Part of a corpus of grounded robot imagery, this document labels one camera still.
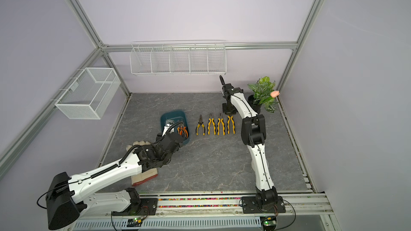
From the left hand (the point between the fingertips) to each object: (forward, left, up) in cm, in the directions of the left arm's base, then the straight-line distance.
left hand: (171, 135), depth 78 cm
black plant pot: (+16, -46, +1) cm, 48 cm away
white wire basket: (+23, +44, +8) cm, 50 cm away
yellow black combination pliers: (+19, -27, -17) cm, 37 cm away
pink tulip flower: (+14, -53, +11) cm, 56 cm away
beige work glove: (-14, +15, -15) cm, 25 cm away
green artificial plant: (+23, -51, +5) cm, 56 cm away
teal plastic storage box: (+25, +2, -18) cm, 30 cm away
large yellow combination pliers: (+20, -21, -17) cm, 34 cm away
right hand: (+23, -34, -14) cm, 43 cm away
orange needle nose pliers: (+12, -2, -17) cm, 21 cm away
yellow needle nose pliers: (+19, -14, -18) cm, 30 cm away
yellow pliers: (+14, -35, -16) cm, 40 cm away
